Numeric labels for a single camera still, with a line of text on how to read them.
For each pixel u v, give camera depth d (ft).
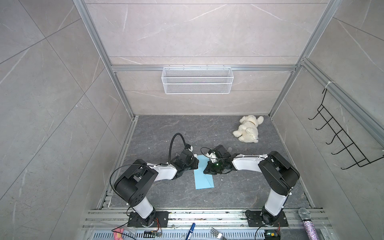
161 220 2.41
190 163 2.46
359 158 1.97
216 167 2.63
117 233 2.21
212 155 2.87
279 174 1.59
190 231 2.27
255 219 2.40
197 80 3.31
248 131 3.20
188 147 2.73
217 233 2.27
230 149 3.27
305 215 2.35
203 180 2.83
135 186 1.49
